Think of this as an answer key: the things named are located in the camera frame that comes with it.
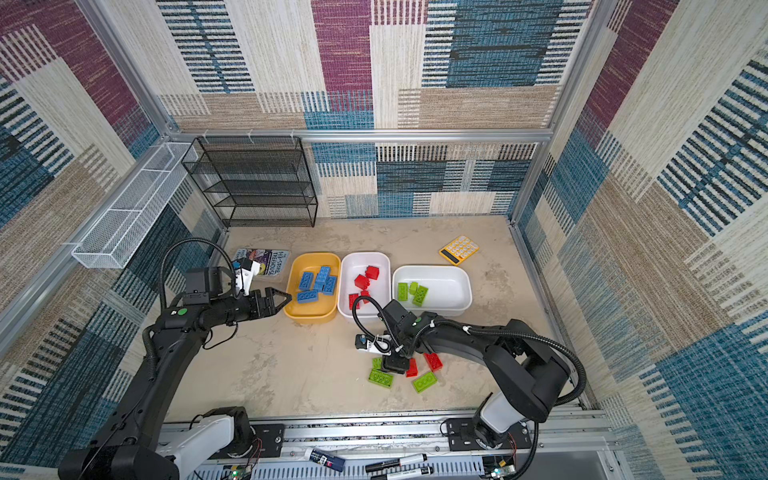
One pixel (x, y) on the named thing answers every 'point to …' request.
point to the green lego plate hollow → (382, 379)
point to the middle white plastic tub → (363, 273)
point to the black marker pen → (393, 463)
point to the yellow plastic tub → (325, 310)
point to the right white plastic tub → (446, 290)
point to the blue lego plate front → (318, 285)
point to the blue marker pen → (335, 462)
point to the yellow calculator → (459, 250)
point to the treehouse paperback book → (273, 262)
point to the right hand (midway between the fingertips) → (390, 356)
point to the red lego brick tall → (372, 272)
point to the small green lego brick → (413, 287)
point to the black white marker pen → (404, 474)
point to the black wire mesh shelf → (256, 181)
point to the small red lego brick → (365, 293)
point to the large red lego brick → (362, 282)
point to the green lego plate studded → (377, 363)
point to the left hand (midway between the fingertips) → (279, 295)
